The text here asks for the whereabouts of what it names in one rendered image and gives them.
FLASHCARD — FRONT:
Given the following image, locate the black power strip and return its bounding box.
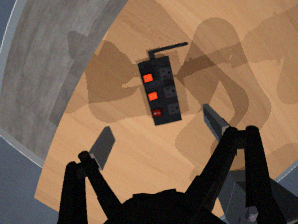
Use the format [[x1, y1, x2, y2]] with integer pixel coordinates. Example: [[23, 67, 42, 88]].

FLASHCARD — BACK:
[[137, 42, 188, 126]]

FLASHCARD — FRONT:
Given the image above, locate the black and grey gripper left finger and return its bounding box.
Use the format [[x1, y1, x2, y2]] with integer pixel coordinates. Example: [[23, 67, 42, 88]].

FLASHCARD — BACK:
[[57, 126, 136, 224]]

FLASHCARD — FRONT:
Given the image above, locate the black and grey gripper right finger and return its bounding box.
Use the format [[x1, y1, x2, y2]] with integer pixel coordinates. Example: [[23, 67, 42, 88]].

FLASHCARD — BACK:
[[162, 103, 287, 224]]

